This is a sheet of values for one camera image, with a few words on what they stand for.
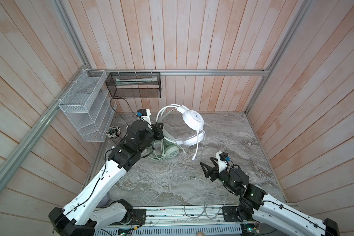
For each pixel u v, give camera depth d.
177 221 0.73
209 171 0.66
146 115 0.59
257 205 0.54
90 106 0.71
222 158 0.62
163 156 0.90
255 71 0.95
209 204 0.78
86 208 0.38
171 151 0.89
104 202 0.76
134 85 1.04
